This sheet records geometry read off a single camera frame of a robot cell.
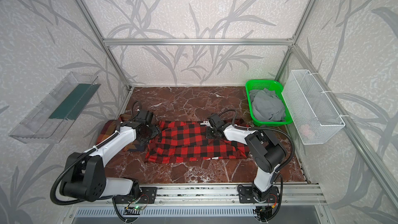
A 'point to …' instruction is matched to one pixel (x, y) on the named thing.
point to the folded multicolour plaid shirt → (109, 127)
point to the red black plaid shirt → (187, 140)
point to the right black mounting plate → (245, 195)
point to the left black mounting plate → (148, 195)
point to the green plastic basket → (254, 85)
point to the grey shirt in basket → (267, 106)
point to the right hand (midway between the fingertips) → (208, 128)
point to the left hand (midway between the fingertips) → (157, 129)
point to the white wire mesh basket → (315, 118)
